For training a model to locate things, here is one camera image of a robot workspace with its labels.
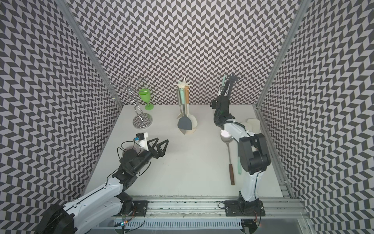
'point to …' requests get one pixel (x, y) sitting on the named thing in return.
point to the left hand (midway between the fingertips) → (164, 141)
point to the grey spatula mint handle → (239, 166)
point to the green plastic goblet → (144, 93)
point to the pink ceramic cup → (131, 147)
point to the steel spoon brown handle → (227, 138)
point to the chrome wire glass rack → (142, 121)
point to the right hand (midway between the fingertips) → (220, 97)
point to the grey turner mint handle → (184, 122)
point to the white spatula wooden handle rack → (194, 121)
